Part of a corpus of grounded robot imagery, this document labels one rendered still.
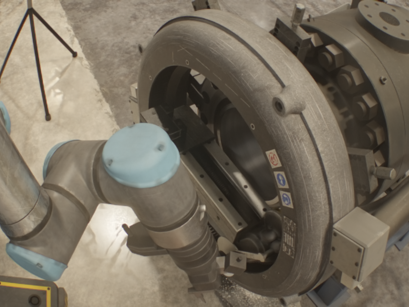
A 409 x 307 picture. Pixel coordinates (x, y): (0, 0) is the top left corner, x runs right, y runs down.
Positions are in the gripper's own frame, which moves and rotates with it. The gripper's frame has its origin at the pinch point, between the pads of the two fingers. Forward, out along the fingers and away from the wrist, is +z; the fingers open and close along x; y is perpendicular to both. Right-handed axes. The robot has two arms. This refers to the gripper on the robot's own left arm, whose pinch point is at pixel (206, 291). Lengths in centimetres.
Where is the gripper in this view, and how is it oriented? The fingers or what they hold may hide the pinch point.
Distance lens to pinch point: 86.3
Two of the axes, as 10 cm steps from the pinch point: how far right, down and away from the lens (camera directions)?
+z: 3.2, 7.1, 6.2
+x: 0.7, -6.7, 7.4
